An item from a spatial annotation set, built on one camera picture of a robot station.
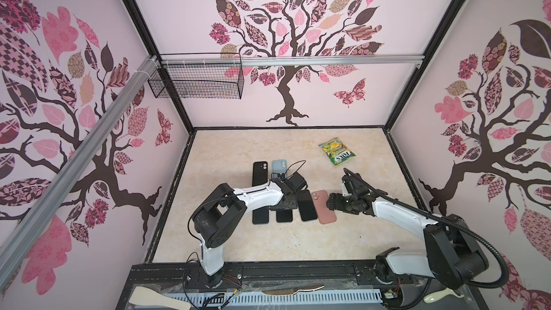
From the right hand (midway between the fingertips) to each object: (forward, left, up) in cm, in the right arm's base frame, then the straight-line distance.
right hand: (334, 202), depth 90 cm
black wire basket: (+69, +71, +16) cm, 100 cm away
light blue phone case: (+20, +24, -2) cm, 32 cm away
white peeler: (-33, -30, -1) cm, 45 cm away
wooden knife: (-31, +20, -2) cm, 37 cm away
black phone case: (+17, +33, -2) cm, 37 cm away
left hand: (-1, +21, -2) cm, 21 cm away
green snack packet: (+27, -6, 0) cm, 28 cm away
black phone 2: (+1, +11, -6) cm, 13 cm away
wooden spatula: (-32, +70, -3) cm, 77 cm away
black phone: (-5, +22, -1) cm, 22 cm away
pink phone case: (-5, +5, -1) cm, 7 cm away
